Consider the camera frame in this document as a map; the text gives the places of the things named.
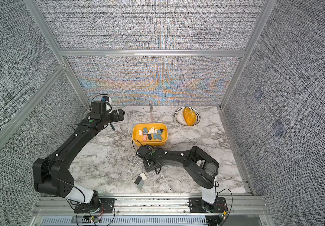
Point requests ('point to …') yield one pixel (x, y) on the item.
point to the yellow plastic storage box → (161, 139)
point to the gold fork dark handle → (114, 129)
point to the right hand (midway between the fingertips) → (150, 162)
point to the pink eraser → (144, 137)
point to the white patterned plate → (179, 116)
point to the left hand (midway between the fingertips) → (119, 110)
